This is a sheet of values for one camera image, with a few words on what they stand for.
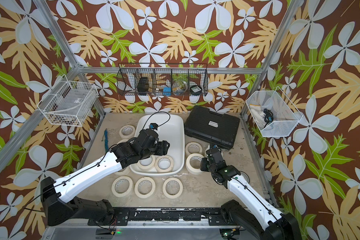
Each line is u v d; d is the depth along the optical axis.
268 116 0.81
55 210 0.37
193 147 0.99
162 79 0.98
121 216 0.74
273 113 0.84
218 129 1.04
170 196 0.78
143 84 0.99
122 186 0.84
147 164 0.88
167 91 0.94
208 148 0.95
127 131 1.08
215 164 0.61
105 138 1.04
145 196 0.79
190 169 0.79
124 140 1.01
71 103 0.78
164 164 0.93
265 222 0.41
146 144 0.55
